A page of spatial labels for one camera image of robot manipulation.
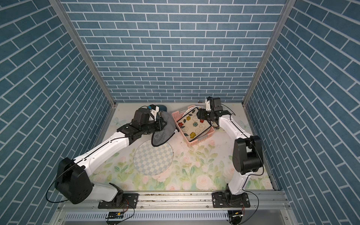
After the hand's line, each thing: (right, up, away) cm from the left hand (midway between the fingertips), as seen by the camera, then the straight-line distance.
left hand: (170, 123), depth 80 cm
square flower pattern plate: (+13, -4, +20) cm, 25 cm away
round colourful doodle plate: (+12, +8, +27) cm, 31 cm away
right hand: (+19, +5, +13) cm, 24 cm away
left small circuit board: (-28, -48, -8) cm, 56 cm away
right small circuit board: (+34, -47, -10) cm, 59 cm away
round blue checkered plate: (-12, -25, +8) cm, 29 cm away
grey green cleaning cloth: (-5, -8, -3) cm, 10 cm away
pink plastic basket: (+1, +4, +27) cm, 27 cm away
